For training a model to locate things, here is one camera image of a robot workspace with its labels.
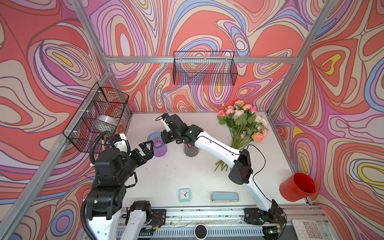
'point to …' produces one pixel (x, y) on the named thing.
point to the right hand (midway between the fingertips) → (163, 138)
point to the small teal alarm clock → (184, 194)
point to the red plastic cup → (296, 186)
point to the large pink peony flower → (257, 137)
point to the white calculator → (307, 230)
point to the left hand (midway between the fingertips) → (148, 144)
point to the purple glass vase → (160, 148)
